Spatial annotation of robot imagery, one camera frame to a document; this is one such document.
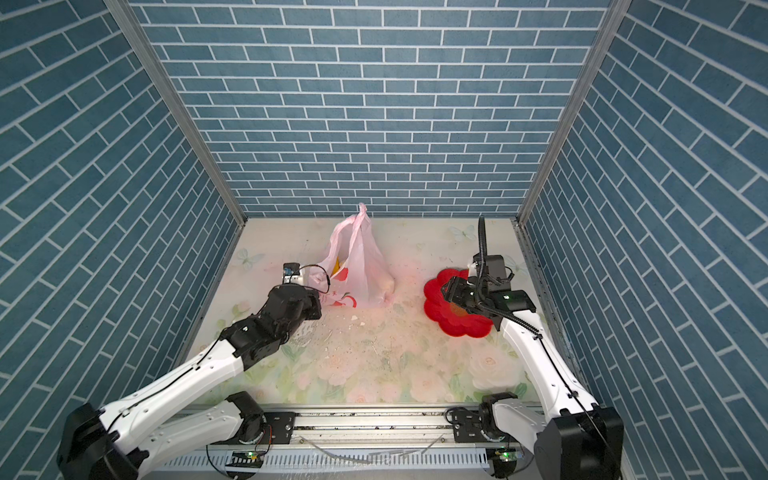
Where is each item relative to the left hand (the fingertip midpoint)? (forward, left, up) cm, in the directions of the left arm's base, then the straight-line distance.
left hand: (319, 293), depth 80 cm
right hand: (+1, -34, +1) cm, 34 cm away
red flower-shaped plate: (0, -39, -17) cm, 42 cm away
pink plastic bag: (+5, -10, +6) cm, 13 cm away
